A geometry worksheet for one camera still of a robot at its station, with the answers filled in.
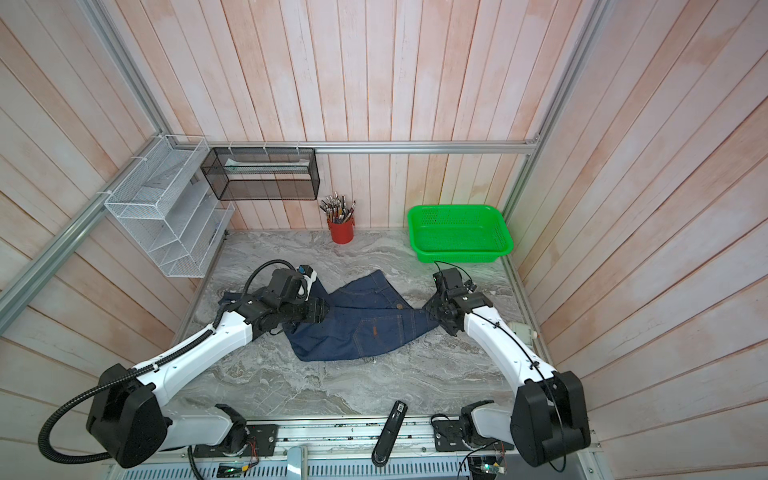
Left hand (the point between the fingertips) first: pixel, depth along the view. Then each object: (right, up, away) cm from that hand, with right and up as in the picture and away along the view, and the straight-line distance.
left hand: (320, 312), depth 83 cm
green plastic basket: (+48, +25, +35) cm, 65 cm away
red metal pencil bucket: (+2, +25, +31) cm, 40 cm away
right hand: (+33, 0, +4) cm, 33 cm away
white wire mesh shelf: (-39, +29, -4) cm, 49 cm away
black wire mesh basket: (-25, +46, +22) cm, 57 cm away
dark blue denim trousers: (+12, -2, +10) cm, 16 cm away
